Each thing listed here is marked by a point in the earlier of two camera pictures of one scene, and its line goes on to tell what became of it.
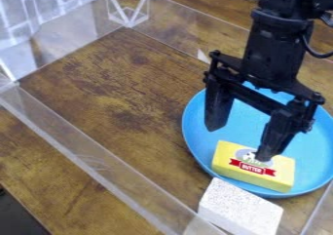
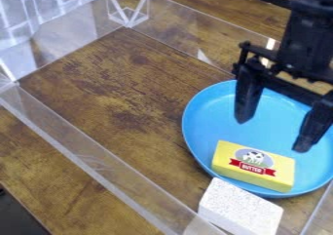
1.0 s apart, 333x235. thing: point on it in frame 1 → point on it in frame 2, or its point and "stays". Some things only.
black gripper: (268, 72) → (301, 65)
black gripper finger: (286, 122) → (317, 121)
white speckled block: (236, 211) stays
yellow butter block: (236, 161) stays
